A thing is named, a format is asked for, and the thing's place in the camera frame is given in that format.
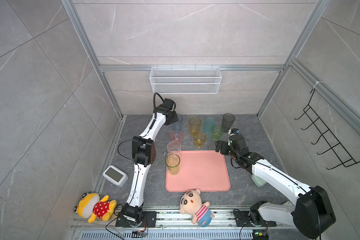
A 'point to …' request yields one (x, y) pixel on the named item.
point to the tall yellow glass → (195, 125)
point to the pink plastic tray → (205, 170)
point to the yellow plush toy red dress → (93, 206)
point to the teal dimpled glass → (209, 122)
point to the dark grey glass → (228, 120)
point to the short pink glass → (176, 135)
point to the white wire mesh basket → (185, 80)
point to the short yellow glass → (199, 138)
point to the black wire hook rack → (346, 159)
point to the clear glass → (174, 147)
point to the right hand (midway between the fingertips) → (222, 142)
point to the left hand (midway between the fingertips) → (175, 115)
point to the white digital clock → (115, 175)
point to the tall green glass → (172, 162)
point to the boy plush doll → (191, 203)
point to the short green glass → (217, 132)
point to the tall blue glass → (177, 125)
